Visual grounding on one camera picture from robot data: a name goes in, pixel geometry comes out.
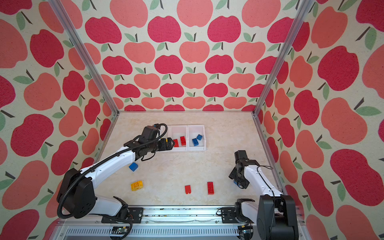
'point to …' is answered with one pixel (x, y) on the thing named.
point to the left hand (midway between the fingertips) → (171, 144)
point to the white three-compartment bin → (190, 132)
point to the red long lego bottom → (210, 188)
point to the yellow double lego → (136, 185)
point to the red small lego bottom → (188, 189)
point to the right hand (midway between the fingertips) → (240, 179)
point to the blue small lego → (199, 137)
